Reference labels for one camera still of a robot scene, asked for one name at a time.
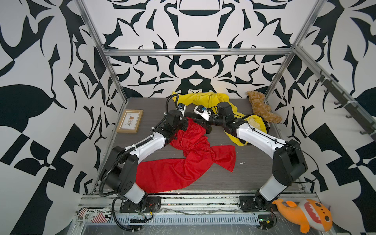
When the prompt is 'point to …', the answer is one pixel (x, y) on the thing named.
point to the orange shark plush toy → (309, 214)
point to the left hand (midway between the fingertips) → (182, 114)
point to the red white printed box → (94, 214)
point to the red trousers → (199, 152)
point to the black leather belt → (193, 115)
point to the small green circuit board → (266, 221)
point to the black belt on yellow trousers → (267, 125)
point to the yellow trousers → (211, 99)
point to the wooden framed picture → (130, 121)
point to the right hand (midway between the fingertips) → (197, 113)
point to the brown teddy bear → (260, 107)
